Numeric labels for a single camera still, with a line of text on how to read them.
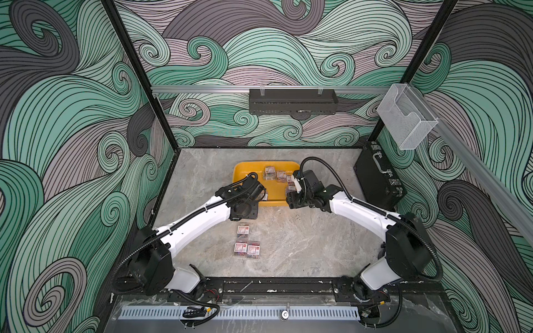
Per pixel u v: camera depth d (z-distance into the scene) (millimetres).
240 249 813
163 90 955
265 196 671
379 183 827
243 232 855
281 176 1041
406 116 782
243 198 560
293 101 979
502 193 538
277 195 1019
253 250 813
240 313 697
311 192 664
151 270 399
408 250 426
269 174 1031
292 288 738
